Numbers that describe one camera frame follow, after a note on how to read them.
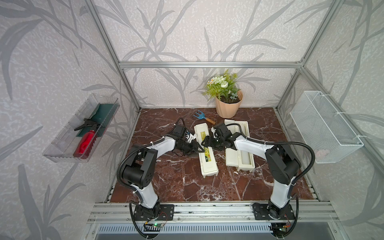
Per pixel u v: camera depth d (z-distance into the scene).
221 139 0.73
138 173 0.47
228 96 1.06
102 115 0.77
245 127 0.99
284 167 0.49
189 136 0.82
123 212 0.75
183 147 0.79
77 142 0.60
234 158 0.86
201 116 1.14
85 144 0.58
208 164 0.82
